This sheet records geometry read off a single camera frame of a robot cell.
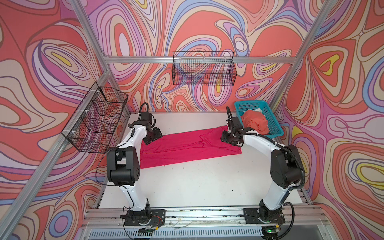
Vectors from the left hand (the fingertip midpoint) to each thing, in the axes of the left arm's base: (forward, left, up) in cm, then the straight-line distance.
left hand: (159, 135), depth 95 cm
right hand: (-3, -43, -2) cm, 43 cm away
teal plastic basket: (+7, -78, -1) cm, 78 cm away
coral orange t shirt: (+13, -67, -1) cm, 68 cm away
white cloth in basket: (+29, -74, -5) cm, 80 cm away
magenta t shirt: (-4, -11, -9) cm, 14 cm away
